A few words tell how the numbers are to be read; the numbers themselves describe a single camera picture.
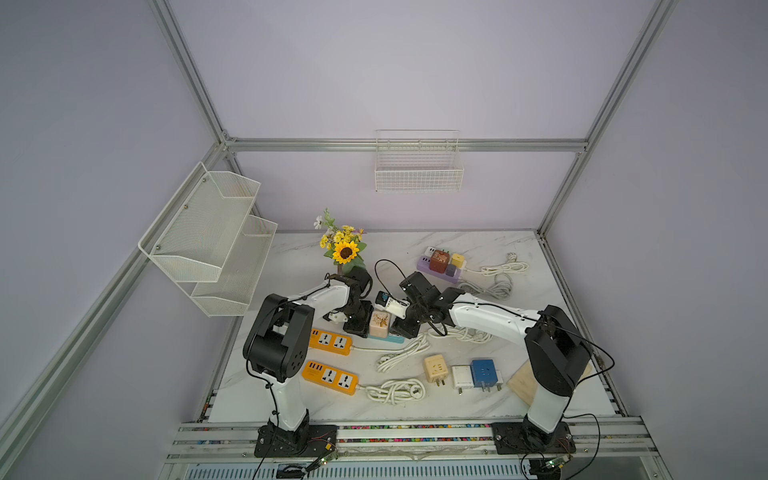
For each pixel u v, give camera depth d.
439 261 1.01
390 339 0.88
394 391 0.78
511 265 1.07
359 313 0.81
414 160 0.95
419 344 0.88
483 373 0.80
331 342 0.88
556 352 0.47
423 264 1.07
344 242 0.82
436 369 0.80
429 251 1.11
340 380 0.80
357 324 0.84
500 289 1.02
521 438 0.73
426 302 0.68
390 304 0.77
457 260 1.04
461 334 0.89
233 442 0.75
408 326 0.77
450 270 1.04
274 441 0.72
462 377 0.82
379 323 0.86
